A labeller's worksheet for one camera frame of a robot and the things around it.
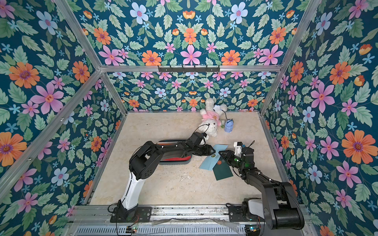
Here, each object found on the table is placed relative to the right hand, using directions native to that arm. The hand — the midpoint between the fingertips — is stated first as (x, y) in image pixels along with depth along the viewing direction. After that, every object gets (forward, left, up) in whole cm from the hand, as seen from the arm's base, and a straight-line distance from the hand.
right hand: (220, 153), depth 86 cm
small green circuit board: (-38, +45, -11) cm, 60 cm away
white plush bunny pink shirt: (+32, +5, 0) cm, 32 cm away
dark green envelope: (-6, -1, -10) cm, 12 cm away
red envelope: (-2, +26, -6) cm, 27 cm away
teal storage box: (-9, +23, +16) cm, 30 cm away
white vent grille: (-37, +15, -14) cm, 42 cm away
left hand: (+4, +3, -6) cm, 8 cm away
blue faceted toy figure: (+24, -8, -3) cm, 25 cm away
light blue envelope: (-2, +6, -6) cm, 9 cm away
